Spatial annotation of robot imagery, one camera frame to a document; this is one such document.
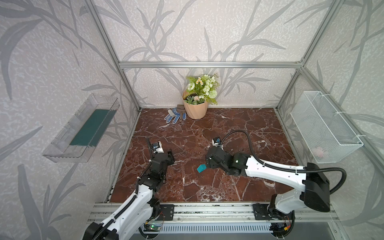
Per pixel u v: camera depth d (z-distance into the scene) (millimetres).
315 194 394
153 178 627
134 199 510
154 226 709
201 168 863
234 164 549
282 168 464
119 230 420
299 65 938
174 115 1150
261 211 737
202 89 949
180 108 1165
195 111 1050
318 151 728
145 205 547
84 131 669
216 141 694
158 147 719
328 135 622
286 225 709
